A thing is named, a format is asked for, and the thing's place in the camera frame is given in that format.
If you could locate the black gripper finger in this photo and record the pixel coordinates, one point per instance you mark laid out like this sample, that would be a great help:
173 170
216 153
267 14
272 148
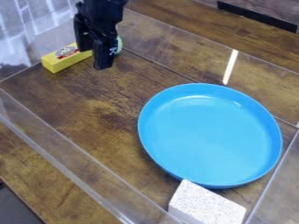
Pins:
104 50
81 36

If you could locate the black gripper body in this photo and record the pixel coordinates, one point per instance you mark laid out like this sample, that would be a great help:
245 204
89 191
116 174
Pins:
99 16

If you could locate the yellow block with label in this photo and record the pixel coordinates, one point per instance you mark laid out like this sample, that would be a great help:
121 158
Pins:
62 58

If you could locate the round blue tray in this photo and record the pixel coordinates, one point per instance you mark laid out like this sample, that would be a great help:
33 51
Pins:
209 134

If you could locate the white speckled foam block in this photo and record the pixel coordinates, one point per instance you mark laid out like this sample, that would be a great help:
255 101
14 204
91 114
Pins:
199 206

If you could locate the green bitter gourd toy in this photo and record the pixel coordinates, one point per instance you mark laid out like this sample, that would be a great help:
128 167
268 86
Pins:
119 48

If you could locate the clear acrylic enclosure wall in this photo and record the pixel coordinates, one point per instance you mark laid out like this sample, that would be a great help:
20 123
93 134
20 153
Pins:
70 154

